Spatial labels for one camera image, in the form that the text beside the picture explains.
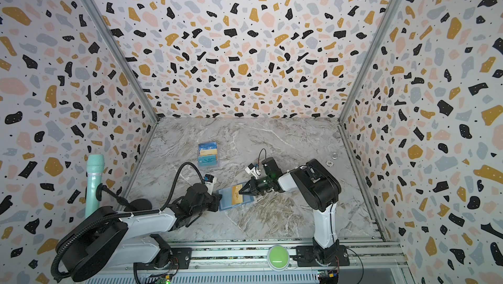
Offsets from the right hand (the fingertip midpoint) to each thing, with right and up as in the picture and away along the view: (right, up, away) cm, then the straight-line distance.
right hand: (244, 193), depth 88 cm
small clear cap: (+46, +15, +16) cm, 51 cm away
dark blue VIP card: (-20, +21, +13) cm, 31 cm away
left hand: (-8, -1, 0) cm, 8 cm away
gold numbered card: (-21, +18, +12) cm, 30 cm away
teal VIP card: (-20, +13, +11) cm, 26 cm away
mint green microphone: (-44, +14, -26) cm, 53 cm away
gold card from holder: (-3, -2, 0) cm, 4 cm away
